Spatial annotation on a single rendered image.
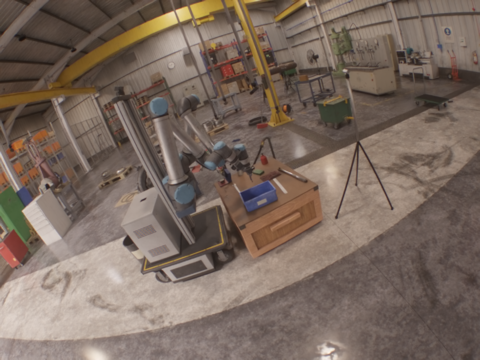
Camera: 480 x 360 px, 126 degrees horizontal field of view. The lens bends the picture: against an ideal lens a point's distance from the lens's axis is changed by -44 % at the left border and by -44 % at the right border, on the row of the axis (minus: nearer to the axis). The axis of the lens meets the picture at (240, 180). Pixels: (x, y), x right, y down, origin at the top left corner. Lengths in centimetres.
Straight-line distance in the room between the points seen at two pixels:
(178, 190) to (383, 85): 635
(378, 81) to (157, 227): 643
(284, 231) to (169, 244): 107
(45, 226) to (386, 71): 1002
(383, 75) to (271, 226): 586
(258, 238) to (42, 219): 535
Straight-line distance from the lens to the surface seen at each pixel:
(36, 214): 622
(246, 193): 201
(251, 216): 185
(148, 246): 207
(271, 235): 203
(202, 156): 169
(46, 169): 699
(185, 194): 149
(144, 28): 1427
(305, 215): 211
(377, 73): 682
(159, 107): 141
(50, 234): 634
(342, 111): 459
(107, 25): 1454
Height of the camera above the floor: 157
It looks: 26 degrees down
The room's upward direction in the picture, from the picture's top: 21 degrees counter-clockwise
